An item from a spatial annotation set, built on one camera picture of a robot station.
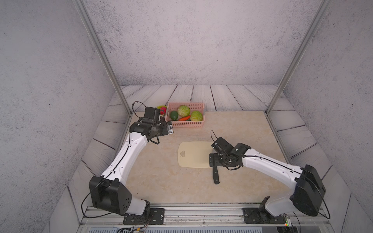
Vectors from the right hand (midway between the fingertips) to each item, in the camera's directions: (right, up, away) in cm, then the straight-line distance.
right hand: (217, 161), depth 81 cm
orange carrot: (-20, +25, +33) cm, 45 cm away
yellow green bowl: (-39, +35, +37) cm, 64 cm away
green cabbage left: (-20, +30, +32) cm, 48 cm away
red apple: (-36, +31, +33) cm, 58 cm away
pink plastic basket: (-28, +35, +37) cm, 58 cm away
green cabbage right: (-11, +26, +26) cm, 39 cm away
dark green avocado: (-28, +27, +32) cm, 51 cm away
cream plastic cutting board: (-12, +1, +14) cm, 19 cm away
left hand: (-27, +18, 0) cm, 33 cm away
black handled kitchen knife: (0, -9, +5) cm, 11 cm away
